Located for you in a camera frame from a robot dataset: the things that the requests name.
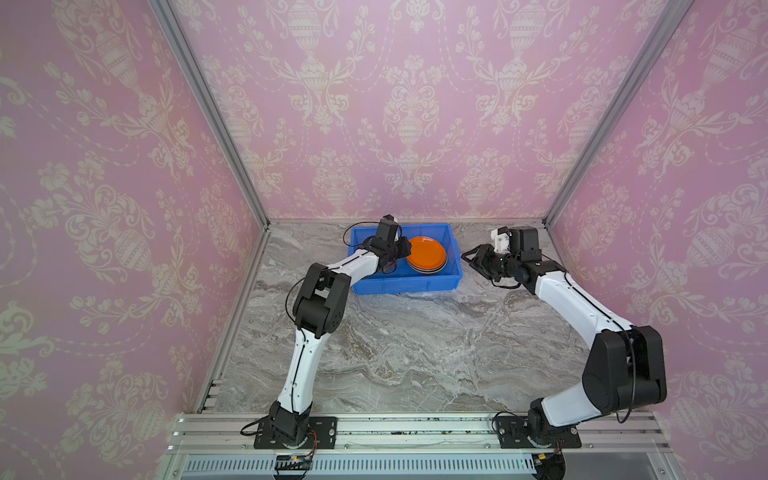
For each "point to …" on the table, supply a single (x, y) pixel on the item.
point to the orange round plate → (427, 255)
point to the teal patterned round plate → (428, 270)
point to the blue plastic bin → (407, 279)
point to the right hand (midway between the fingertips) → (466, 257)
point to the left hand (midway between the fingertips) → (411, 245)
